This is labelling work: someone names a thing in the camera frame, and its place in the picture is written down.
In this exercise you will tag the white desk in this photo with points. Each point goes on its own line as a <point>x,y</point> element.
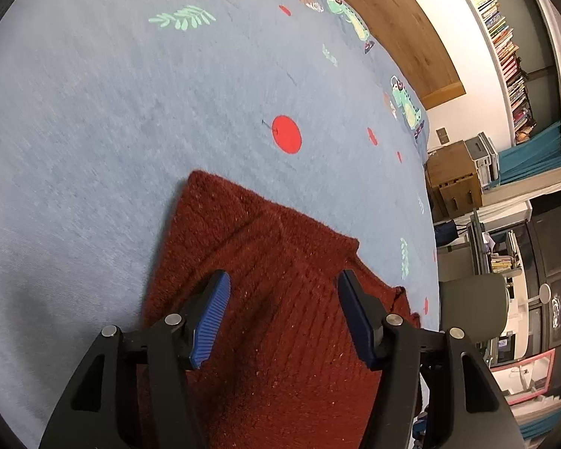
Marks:
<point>478,243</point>

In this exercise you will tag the row of books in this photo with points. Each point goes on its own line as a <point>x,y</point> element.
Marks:
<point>505,51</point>

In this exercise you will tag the wooden headboard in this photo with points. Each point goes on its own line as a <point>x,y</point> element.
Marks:
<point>402,23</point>

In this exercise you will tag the grey printer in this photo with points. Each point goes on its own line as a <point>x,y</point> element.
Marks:
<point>479,154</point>

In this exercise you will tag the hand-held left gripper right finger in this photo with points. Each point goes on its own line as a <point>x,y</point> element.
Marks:
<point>360,327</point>

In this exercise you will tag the grey office chair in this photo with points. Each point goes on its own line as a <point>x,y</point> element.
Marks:
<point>472,304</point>

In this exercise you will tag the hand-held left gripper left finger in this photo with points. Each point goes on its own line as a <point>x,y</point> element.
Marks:
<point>210,322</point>

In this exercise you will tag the wooden bedside cabinet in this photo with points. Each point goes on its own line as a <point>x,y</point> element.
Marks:
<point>451,173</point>

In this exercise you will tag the blue printed bed sheet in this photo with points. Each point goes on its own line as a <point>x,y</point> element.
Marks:
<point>121,126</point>

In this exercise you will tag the dark blue bag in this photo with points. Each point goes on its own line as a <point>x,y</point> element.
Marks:
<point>445,233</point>

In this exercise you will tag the grey wall socket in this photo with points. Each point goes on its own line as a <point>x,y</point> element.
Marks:
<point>443,135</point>

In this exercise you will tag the dark red knit sweater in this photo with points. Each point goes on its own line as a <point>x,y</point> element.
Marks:
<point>285,290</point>

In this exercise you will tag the pink framed board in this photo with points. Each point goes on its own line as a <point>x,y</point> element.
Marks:
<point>523,374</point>

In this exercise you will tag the white desk lamp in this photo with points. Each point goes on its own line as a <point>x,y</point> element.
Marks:
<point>544,293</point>

